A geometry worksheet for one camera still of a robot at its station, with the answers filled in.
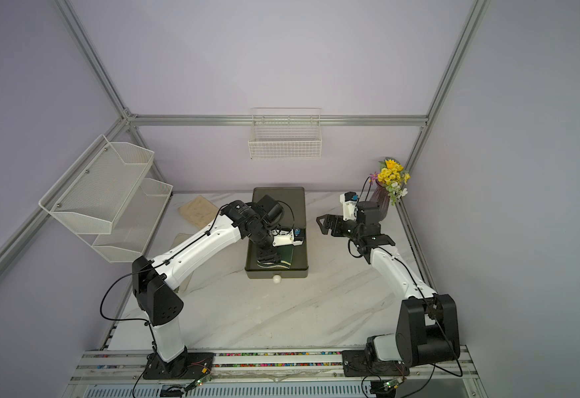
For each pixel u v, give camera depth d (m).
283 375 0.73
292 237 0.69
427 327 0.42
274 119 0.93
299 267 0.78
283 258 0.76
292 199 0.91
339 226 0.75
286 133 0.95
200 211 1.14
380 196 1.01
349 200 0.75
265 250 0.70
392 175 0.92
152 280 0.45
